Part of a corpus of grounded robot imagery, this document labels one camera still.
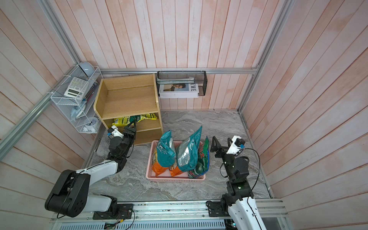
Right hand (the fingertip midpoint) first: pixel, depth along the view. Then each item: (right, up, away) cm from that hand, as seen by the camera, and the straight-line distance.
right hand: (220, 136), depth 72 cm
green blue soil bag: (-9, -15, +1) cm, 17 cm away
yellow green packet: (-58, +8, +16) cm, 60 cm away
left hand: (-47, +6, +12) cm, 49 cm away
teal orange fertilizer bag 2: (-28, -9, +1) cm, 29 cm away
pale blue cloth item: (-82, +15, +10) cm, 84 cm away
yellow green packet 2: (-45, +10, +14) cm, 48 cm away
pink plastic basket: (-29, -25, +13) cm, 41 cm away
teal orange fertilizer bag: (-17, -11, +2) cm, 20 cm away
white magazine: (-17, +29, +22) cm, 40 cm away
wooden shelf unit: (-51, +23, +12) cm, 57 cm away
